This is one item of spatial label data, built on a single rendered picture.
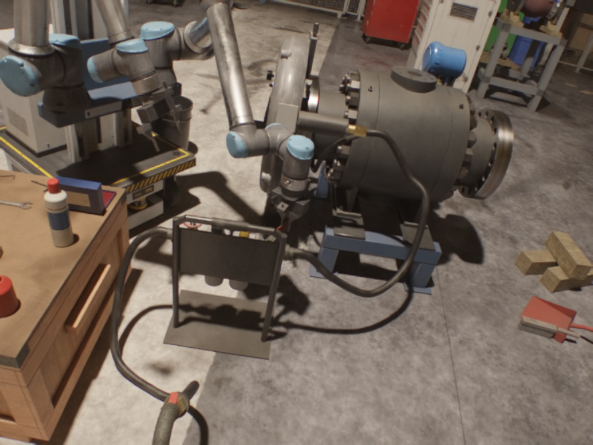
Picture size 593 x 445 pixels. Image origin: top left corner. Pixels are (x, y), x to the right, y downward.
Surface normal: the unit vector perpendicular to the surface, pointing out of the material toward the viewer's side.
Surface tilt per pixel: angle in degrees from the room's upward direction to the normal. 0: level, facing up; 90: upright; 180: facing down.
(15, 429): 90
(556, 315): 0
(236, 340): 0
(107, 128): 90
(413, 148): 74
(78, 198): 97
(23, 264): 0
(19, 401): 90
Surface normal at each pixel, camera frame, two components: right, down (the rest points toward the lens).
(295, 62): 0.07, -0.40
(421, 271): -0.07, 0.58
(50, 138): 0.79, 0.45
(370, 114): 0.04, -0.04
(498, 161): -0.01, 0.30
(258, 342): 0.15, -0.80
